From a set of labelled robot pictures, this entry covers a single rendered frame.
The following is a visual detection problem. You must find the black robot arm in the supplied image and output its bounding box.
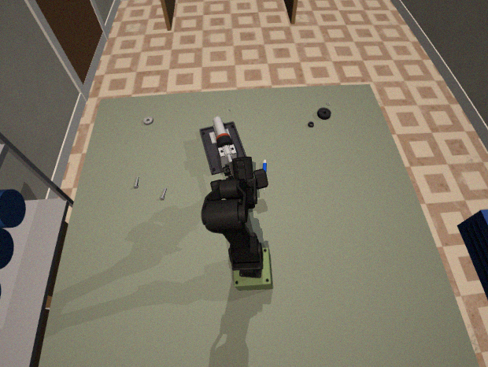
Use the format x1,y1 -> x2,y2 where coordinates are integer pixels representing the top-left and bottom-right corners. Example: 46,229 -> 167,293
201,157 -> 263,278

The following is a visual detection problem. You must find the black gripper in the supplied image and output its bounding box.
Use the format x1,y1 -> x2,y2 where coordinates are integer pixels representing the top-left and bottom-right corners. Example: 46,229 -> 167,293
210,169 -> 268,190

